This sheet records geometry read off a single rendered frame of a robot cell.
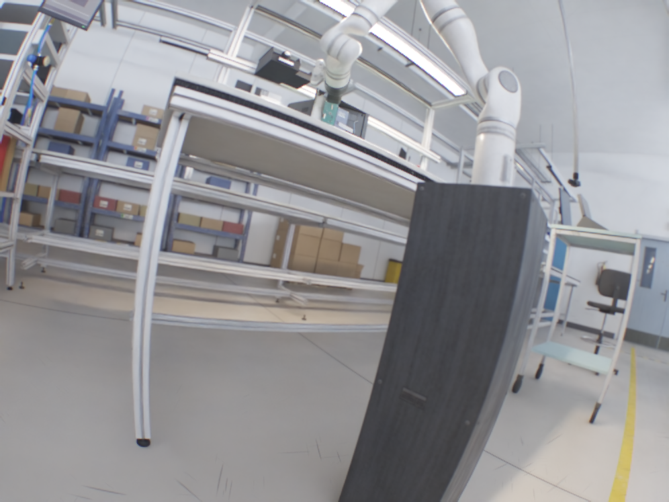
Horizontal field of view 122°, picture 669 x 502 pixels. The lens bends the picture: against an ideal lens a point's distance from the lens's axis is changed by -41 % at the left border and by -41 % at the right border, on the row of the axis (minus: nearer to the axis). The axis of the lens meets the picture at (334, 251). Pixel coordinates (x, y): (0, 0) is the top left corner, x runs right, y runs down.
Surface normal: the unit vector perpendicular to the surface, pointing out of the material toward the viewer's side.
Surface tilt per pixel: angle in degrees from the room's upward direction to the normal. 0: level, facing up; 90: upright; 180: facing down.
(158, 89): 90
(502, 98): 93
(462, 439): 90
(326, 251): 90
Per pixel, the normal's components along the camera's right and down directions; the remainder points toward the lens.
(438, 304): -0.70, -0.13
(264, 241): 0.56, 0.13
